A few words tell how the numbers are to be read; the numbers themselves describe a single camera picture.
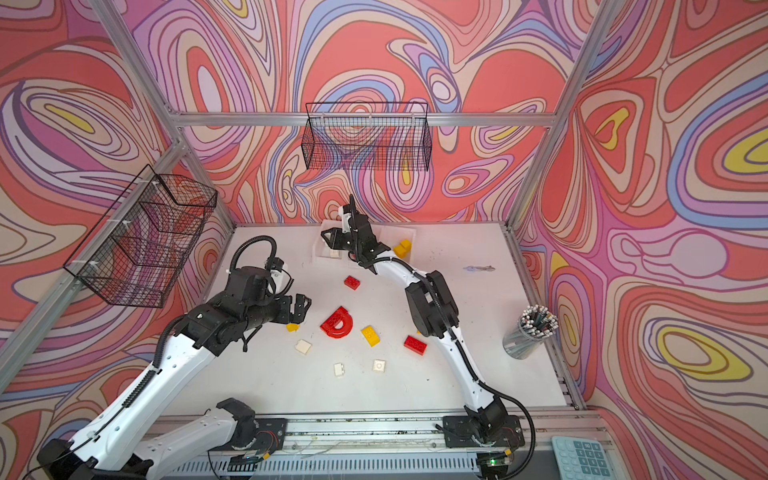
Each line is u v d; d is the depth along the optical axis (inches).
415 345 34.5
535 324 28.9
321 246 43.1
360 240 31.6
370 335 35.1
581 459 27.2
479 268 41.2
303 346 34.7
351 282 39.8
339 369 32.9
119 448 15.3
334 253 42.5
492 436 26.2
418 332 26.3
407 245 42.7
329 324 36.0
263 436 28.5
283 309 25.5
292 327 35.8
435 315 25.2
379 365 33.1
